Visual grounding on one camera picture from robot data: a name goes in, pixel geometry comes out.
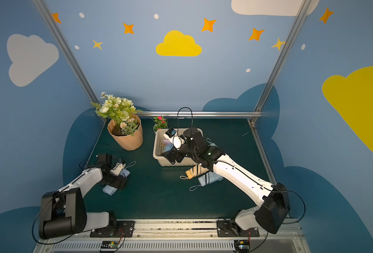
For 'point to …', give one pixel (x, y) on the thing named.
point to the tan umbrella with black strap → (194, 172)
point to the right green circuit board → (242, 246)
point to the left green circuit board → (109, 244)
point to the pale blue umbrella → (111, 190)
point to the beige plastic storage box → (161, 143)
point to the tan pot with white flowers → (125, 126)
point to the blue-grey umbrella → (207, 178)
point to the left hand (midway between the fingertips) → (115, 180)
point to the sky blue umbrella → (168, 145)
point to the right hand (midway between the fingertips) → (171, 145)
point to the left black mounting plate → (122, 229)
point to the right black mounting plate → (231, 229)
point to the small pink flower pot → (160, 122)
